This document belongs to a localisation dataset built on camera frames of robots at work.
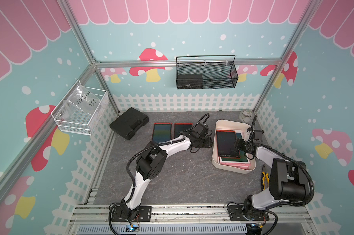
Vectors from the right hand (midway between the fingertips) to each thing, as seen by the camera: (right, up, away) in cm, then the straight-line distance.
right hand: (237, 142), depth 96 cm
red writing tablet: (-6, -1, +7) cm, 9 cm away
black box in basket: (-32, +39, -3) cm, 51 cm away
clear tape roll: (+13, +19, +17) cm, 29 cm away
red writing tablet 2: (-38, +10, +19) cm, 44 cm away
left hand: (-19, -2, -3) cm, 19 cm away
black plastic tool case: (-77, +13, +11) cm, 79 cm away
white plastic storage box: (-2, +12, +7) cm, 14 cm away
